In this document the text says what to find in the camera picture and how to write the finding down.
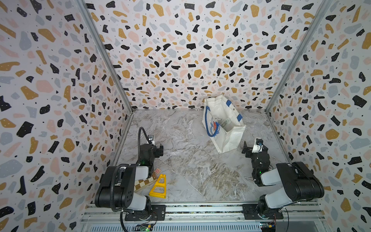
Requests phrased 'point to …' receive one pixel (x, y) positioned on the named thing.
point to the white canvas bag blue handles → (216, 109)
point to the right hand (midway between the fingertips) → (255, 142)
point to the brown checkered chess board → (139, 184)
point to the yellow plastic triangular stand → (159, 189)
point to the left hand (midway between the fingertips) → (154, 143)
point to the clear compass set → (224, 123)
